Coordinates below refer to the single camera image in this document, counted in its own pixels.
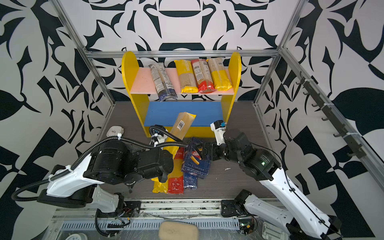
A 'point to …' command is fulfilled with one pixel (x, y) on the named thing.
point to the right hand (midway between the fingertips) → (203, 146)
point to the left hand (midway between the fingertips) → (173, 154)
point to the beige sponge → (171, 230)
